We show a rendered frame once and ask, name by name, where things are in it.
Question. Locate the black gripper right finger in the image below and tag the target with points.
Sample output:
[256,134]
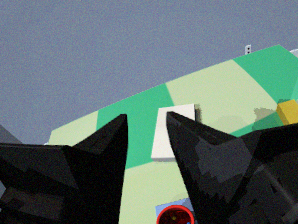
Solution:
[216,166]

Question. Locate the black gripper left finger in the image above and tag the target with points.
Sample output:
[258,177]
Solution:
[91,172]

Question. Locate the yellow rectangular block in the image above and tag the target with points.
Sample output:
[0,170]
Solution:
[288,112]

